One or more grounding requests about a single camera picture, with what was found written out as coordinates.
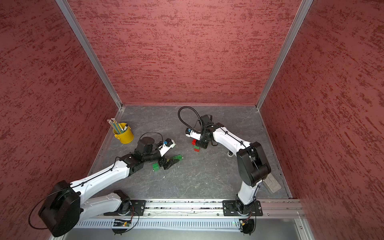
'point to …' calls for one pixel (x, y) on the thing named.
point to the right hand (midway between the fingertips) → (199, 143)
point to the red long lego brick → (194, 142)
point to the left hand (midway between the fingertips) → (173, 155)
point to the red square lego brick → (196, 150)
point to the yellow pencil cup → (126, 137)
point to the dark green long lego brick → (178, 157)
